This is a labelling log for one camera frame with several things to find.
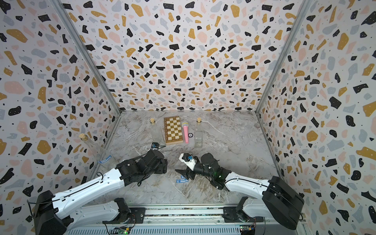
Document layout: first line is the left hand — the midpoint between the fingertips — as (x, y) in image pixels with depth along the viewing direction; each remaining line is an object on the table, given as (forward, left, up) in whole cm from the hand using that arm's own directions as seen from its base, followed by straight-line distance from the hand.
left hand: (165, 162), depth 78 cm
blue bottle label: (-5, -8, -14) cm, 17 cm away
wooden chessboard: (+30, 0, -11) cm, 32 cm away
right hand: (-2, -9, +2) cm, 9 cm away
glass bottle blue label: (+3, +32, 0) cm, 32 cm away
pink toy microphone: (+35, -9, -11) cm, 38 cm away
